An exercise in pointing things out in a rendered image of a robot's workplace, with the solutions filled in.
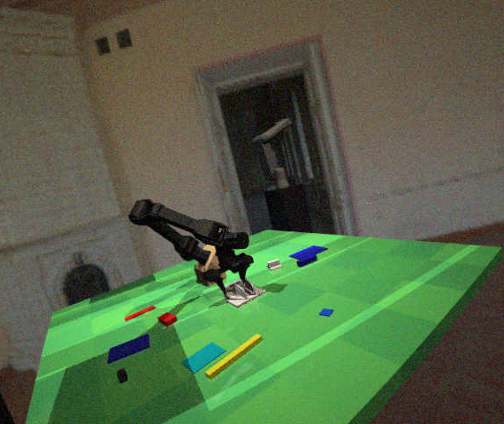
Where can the yellow long bar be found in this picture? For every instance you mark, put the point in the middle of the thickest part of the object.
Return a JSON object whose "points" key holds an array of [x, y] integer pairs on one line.
{"points": [[229, 359]]}

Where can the teal flat rectangular plate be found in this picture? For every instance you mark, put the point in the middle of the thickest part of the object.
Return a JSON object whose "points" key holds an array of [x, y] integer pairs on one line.
{"points": [[203, 357]]}

